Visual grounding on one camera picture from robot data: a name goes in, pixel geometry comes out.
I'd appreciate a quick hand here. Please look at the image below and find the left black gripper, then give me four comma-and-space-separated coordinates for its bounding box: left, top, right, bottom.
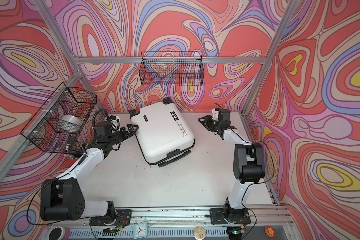
106, 123, 138, 147

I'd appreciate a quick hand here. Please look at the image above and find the black suitcase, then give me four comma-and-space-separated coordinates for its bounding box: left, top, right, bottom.
129, 98, 196, 168

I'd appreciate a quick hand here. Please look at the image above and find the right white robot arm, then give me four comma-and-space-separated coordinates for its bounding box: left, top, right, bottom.
198, 108, 266, 220

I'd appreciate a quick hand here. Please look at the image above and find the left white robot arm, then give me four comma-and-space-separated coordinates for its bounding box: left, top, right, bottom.
40, 121, 139, 224

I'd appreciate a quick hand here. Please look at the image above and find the red pen holder cup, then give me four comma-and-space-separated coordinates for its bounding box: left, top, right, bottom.
66, 138, 88, 159

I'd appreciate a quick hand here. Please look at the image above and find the white roll in basket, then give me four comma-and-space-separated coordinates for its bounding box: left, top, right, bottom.
58, 115, 83, 134

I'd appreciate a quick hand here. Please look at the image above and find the small teal alarm clock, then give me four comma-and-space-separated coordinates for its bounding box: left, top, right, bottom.
134, 222, 148, 240

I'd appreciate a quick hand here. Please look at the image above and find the round wooden coaster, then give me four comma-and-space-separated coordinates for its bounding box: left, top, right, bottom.
193, 226, 207, 240

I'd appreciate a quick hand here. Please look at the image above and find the pink tape roll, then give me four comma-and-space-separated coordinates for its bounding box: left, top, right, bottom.
47, 227, 71, 240

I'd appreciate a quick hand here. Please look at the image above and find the red round sticker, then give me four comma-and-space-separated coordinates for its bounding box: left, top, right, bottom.
265, 226, 276, 239

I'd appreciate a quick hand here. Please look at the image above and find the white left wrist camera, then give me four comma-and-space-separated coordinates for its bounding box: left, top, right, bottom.
109, 116, 120, 129

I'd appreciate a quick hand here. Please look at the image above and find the wire basket on back wall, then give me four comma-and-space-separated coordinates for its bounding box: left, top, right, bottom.
139, 51, 205, 87

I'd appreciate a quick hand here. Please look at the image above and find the wire basket on wall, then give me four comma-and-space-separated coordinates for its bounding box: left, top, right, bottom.
139, 51, 205, 87
21, 83, 98, 155

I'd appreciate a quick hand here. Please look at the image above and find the wire basket on left wall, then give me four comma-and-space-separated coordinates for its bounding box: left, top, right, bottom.
21, 83, 98, 155

